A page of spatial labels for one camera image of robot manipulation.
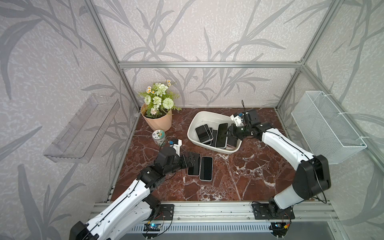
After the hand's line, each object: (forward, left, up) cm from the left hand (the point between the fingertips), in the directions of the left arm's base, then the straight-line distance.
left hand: (194, 158), depth 74 cm
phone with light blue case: (0, -6, -15) cm, 17 cm away
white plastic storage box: (+37, -1, -12) cm, 39 cm away
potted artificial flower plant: (+29, +21, +11) cm, 37 cm away
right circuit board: (-28, -42, -18) cm, 53 cm away
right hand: (+14, -15, +2) cm, 21 cm away
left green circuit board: (-27, +20, -18) cm, 38 cm away
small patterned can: (+19, +23, -10) cm, 31 cm away
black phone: (+12, -15, 0) cm, 19 cm away
